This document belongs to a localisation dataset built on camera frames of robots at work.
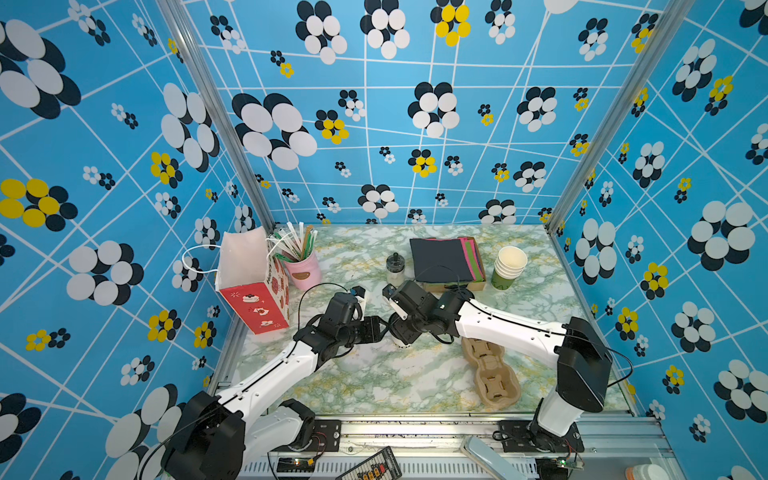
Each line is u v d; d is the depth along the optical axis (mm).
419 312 616
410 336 722
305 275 961
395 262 961
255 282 734
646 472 630
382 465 692
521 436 725
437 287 1008
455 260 1017
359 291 767
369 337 721
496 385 785
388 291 734
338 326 634
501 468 711
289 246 937
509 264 890
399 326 722
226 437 395
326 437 724
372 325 722
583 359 432
